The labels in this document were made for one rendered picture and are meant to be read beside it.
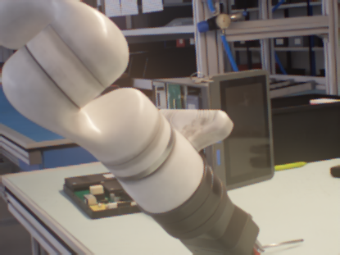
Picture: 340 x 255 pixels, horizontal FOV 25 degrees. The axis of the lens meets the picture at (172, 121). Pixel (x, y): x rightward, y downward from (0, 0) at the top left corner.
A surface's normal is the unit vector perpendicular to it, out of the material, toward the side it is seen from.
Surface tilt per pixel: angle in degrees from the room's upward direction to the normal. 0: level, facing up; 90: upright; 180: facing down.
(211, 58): 90
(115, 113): 42
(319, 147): 90
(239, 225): 76
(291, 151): 90
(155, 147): 101
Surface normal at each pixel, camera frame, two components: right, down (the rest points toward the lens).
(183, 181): 0.59, 0.29
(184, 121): -0.55, -0.51
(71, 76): 0.22, 0.26
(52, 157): 0.37, 0.09
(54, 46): -0.25, -0.31
